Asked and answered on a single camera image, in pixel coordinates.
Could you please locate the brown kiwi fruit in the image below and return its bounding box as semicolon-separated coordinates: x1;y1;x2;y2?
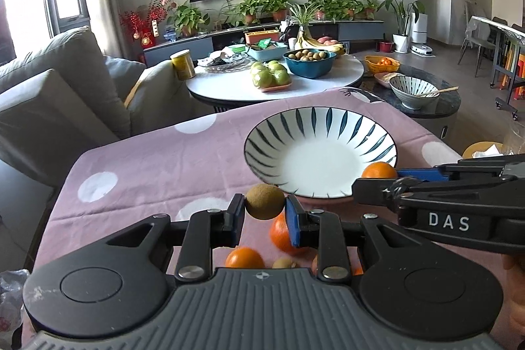
245;183;285;220

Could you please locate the white round coffee table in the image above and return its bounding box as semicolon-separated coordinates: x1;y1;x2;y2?
185;54;365;108

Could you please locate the grey sofa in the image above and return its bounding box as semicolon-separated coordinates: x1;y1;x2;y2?
1;28;197;187

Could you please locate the blue striped white bowl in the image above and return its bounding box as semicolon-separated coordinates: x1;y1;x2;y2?
244;107;398;201

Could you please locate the grey tv cabinet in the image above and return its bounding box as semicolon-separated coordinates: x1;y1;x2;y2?
143;19;385;68

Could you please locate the blue bowl of kiwis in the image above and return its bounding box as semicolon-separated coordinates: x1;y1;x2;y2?
283;48;337;79

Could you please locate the red flower decoration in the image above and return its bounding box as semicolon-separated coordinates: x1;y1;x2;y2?
119;0;175;49

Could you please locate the dark round side table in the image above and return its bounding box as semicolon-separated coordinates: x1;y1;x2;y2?
360;64;462;141

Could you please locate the small orange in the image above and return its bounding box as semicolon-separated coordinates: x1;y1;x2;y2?
224;247;265;269

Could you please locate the banana bunch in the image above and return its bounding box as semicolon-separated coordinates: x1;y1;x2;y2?
294;26;345;56

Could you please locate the small orange tangerine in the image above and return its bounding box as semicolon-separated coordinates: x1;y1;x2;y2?
361;162;398;178

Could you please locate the plate of green apples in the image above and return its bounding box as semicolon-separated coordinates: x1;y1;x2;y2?
250;59;292;92

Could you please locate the small striped bowl with spoon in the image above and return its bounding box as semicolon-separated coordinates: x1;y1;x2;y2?
389;74;458;110

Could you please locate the yellow tin can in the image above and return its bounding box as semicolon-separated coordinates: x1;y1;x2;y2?
170;49;195;81

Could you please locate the yellow basket of oranges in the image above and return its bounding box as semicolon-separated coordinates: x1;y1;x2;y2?
365;55;400;74

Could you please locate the pink polka dot tablecloth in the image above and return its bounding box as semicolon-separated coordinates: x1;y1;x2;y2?
20;87;525;347

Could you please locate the large orange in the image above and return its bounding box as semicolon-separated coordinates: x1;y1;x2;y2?
269;211;308;256

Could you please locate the tall potted plant white pot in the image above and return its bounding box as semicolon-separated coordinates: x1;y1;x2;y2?
378;0;426;54

